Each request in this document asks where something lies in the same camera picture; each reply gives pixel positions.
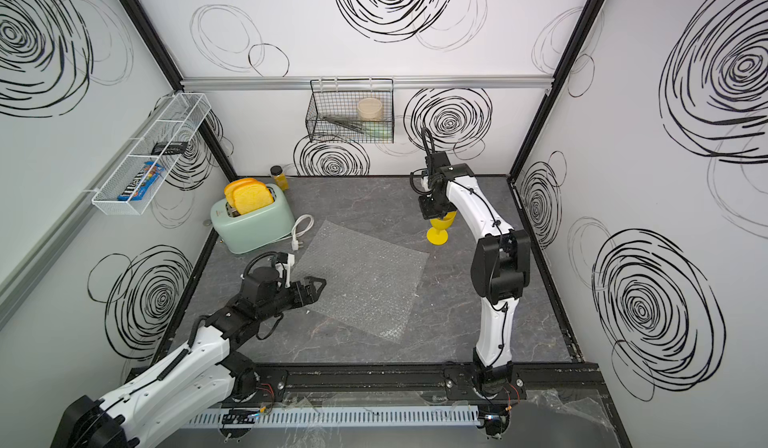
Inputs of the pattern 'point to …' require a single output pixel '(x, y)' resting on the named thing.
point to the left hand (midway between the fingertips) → (315, 285)
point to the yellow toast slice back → (237, 183)
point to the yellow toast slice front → (251, 197)
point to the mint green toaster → (255, 229)
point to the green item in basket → (379, 129)
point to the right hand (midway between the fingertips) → (437, 211)
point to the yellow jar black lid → (280, 177)
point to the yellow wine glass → (438, 235)
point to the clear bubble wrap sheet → (369, 282)
